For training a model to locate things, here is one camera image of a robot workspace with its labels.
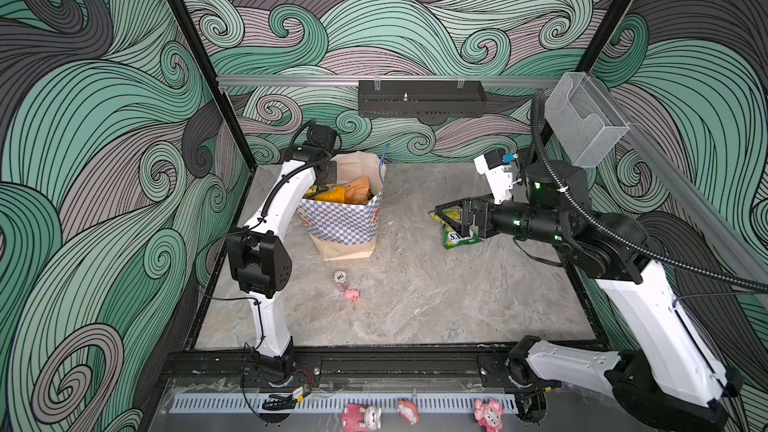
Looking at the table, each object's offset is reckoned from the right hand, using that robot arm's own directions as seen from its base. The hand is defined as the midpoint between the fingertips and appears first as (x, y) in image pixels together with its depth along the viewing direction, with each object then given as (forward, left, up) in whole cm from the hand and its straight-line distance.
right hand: (452, 209), depth 56 cm
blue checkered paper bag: (+11, +24, -27) cm, 38 cm away
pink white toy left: (-31, +19, -36) cm, 51 cm away
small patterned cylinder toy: (+1, +26, -35) cm, 43 cm away
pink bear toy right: (-30, -10, -37) cm, 48 cm away
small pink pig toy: (-3, +22, -38) cm, 44 cm away
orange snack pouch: (+29, +22, -31) cm, 48 cm away
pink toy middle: (-30, +7, -35) cm, 46 cm away
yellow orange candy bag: (+21, +28, -23) cm, 42 cm away
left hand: (+27, +32, -19) cm, 46 cm away
